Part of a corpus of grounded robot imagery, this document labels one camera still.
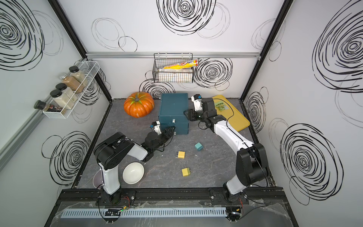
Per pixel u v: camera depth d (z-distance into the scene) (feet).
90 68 3.08
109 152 1.69
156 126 2.79
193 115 2.44
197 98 2.47
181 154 2.85
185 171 2.65
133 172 2.66
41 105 1.97
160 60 3.12
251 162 1.46
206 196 2.49
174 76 2.84
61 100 2.12
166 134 2.65
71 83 2.36
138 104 3.27
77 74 2.47
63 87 2.19
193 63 2.82
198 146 2.97
